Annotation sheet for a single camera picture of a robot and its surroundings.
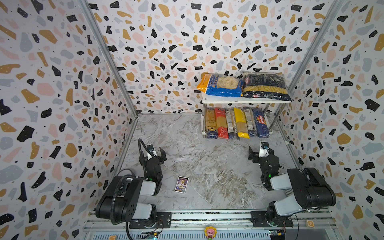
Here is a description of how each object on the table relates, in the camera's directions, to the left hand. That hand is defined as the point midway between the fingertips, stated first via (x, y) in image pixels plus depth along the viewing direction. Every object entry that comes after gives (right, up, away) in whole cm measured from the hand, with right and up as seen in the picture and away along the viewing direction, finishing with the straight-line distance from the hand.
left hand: (151, 148), depth 86 cm
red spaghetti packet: (+43, +15, +19) cm, 50 cm away
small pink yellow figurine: (+33, -35, -19) cm, 52 cm away
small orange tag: (+82, -35, -13) cm, 91 cm away
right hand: (+63, +2, +4) cm, 63 cm away
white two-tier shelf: (+41, +27, -5) cm, 49 cm away
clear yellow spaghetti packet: (+57, +15, +18) cm, 61 cm away
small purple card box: (+18, -20, -2) cm, 27 cm away
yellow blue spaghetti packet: (+36, +11, +14) cm, 40 cm away
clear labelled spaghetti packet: (+50, +11, +14) cm, 53 cm away
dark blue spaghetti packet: (+70, +11, +14) cm, 72 cm away
